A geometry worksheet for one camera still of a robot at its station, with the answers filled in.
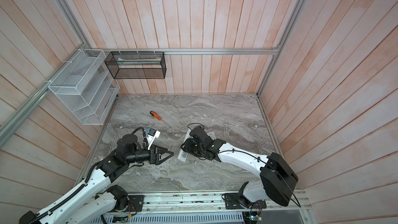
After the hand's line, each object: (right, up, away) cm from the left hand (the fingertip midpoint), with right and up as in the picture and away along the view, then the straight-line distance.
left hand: (169, 156), depth 70 cm
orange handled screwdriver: (-16, +17, +37) cm, 44 cm away
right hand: (+5, +1, +11) cm, 12 cm away
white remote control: (+6, -2, +8) cm, 10 cm away
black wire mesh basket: (-36, +52, +34) cm, 72 cm away
